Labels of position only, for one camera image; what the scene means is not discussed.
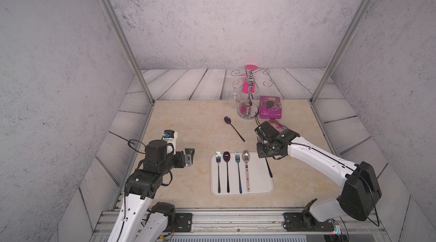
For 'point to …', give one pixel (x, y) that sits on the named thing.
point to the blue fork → (237, 156)
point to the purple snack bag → (270, 107)
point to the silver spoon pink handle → (246, 156)
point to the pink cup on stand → (249, 83)
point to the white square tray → (260, 180)
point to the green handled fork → (218, 158)
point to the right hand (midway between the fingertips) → (262, 151)
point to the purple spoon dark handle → (228, 121)
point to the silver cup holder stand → (249, 111)
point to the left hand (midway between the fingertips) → (187, 150)
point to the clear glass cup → (235, 97)
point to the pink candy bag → (277, 125)
